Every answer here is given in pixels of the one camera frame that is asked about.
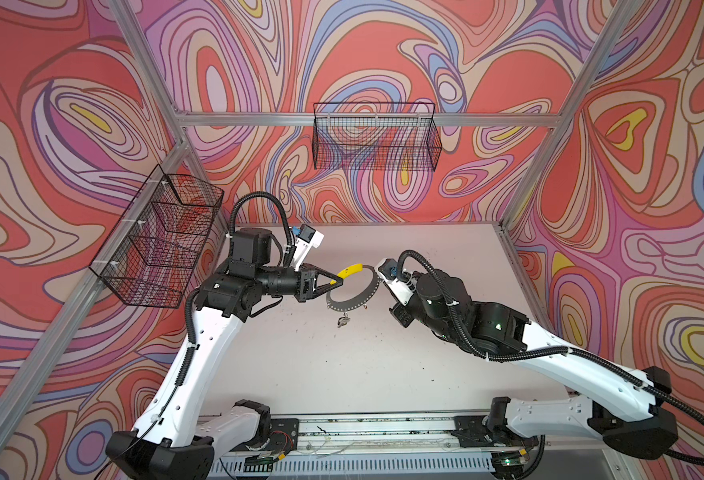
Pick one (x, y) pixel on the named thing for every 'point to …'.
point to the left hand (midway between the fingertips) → (342, 283)
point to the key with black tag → (344, 320)
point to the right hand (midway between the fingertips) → (393, 288)
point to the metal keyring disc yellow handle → (355, 304)
